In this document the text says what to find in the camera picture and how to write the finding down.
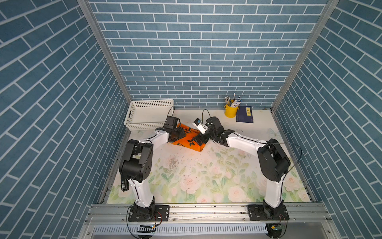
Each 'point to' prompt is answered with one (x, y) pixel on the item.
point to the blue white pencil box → (236, 103)
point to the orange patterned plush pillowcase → (187, 141)
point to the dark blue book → (244, 114)
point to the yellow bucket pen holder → (231, 112)
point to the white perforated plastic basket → (148, 114)
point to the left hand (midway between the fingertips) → (186, 134)
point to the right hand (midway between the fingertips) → (199, 132)
